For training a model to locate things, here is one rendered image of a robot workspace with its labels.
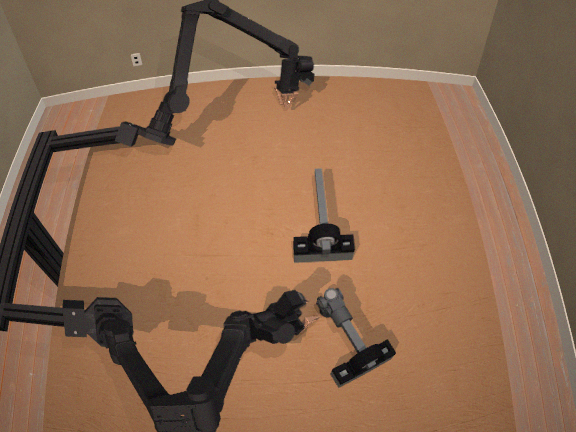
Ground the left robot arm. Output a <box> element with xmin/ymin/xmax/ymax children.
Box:
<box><xmin>145</xmin><ymin>0</ymin><xmax>315</xmax><ymax>138</ymax></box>

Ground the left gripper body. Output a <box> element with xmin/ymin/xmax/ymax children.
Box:
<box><xmin>275</xmin><ymin>72</ymin><xmax>299</xmax><ymax>94</ymax></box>

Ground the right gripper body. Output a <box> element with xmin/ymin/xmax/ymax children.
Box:
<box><xmin>269</xmin><ymin>309</ymin><xmax>305</xmax><ymax>335</ymax></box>

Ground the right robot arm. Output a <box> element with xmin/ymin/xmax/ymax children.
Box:
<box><xmin>94</xmin><ymin>290</ymin><xmax>307</xmax><ymax>432</ymax></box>

